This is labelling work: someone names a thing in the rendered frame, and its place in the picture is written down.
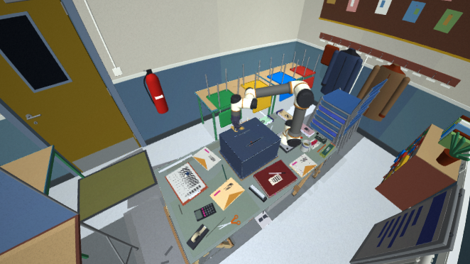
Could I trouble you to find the wooden green-legged table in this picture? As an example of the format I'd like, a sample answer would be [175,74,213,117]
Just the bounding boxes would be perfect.
[195,61,317,141]

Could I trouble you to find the green chair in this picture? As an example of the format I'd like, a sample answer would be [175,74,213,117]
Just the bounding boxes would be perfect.
[204,74,236,129]

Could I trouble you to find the dark blue ballot box body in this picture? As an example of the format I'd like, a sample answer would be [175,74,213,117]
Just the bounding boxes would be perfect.
[219,138,282,180]

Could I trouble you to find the blue chair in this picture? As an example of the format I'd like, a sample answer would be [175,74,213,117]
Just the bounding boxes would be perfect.
[266,53,299,102]

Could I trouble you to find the black calculator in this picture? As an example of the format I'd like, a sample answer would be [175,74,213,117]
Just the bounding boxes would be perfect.
[193,202,217,222]

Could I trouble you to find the wooden green-framed table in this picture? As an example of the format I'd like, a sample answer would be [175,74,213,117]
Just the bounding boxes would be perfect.
[0,145,86,197]

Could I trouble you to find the blue-topped wooden cabinet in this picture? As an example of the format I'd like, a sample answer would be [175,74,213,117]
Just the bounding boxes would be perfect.
[0,167,82,264]

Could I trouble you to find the brown notice board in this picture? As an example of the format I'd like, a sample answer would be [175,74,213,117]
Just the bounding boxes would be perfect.
[319,0,470,62]

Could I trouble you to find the brown coat hook rail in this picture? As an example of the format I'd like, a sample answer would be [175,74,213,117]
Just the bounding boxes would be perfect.
[318,32,461,88]

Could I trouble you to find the olive green board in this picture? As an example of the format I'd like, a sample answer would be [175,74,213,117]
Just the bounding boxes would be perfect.
[77,149,159,222]

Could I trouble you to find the black and silver stapler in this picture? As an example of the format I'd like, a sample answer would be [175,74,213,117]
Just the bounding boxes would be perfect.
[248,184,268,203]

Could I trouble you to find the blue stacked letter trays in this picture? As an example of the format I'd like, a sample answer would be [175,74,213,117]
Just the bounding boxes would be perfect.
[307,78,389,149]

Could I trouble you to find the yellow door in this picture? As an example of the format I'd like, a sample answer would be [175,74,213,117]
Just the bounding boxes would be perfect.
[0,0,142,163]

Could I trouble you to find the green book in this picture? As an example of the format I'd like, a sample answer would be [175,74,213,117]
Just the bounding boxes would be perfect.
[319,143,337,159]

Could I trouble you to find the black tape dispenser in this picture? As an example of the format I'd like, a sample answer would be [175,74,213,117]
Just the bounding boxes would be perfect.
[186,224,210,251]

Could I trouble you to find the grey framed blue chart board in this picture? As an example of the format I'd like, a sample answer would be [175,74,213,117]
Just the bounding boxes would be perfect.
[349,180,461,264]

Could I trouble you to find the red chair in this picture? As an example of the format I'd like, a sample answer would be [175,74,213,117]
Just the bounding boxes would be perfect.
[289,50,321,89]

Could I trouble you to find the red-framed black patterned sheet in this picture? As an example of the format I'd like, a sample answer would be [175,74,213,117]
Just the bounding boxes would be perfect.
[165,162,208,206]

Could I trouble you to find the red-brown bag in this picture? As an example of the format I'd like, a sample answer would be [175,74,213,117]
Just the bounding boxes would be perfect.
[320,44,341,67]

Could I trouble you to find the orange-handled scissors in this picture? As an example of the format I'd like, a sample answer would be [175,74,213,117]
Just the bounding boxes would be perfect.
[217,214,242,231]

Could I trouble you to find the green potted plant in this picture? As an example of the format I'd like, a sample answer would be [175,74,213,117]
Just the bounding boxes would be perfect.
[435,130,470,167]

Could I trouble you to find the white ruler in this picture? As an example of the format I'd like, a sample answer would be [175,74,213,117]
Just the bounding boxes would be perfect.
[158,155,193,174]

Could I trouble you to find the red fire extinguisher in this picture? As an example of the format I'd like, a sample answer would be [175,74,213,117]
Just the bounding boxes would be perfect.
[143,68,170,115]

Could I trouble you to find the dark blue ballot box lid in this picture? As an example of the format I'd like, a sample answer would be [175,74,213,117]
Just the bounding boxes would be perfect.
[219,117,282,158]

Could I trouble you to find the yellow chair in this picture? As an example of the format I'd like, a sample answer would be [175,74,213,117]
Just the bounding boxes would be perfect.
[236,63,275,113]

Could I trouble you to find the wooden bookshelf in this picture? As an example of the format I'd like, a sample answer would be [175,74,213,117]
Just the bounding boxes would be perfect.
[374,114,470,212]

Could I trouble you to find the brown coat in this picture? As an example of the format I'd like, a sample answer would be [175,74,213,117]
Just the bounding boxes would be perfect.
[356,63,411,122]

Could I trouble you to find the wooden trestle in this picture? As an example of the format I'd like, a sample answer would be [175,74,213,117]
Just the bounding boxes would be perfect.
[192,236,236,264]
[291,161,326,197]

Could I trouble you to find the dark red folder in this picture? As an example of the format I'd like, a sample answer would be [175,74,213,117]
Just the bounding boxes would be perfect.
[253,159,299,198]

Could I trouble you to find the grey base plate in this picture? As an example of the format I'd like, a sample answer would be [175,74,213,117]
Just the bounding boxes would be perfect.
[278,141,300,154]

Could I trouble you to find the navy blue coat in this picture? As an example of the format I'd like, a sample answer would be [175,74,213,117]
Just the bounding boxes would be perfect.
[320,48,364,96]

